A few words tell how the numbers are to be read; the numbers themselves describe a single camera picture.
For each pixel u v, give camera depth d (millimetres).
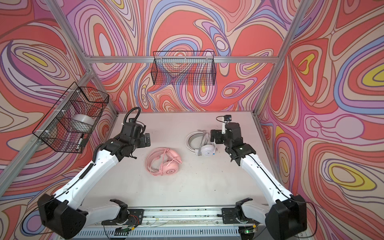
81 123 707
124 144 545
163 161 908
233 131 582
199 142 1015
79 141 722
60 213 372
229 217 740
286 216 379
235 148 575
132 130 576
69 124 717
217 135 707
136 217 728
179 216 751
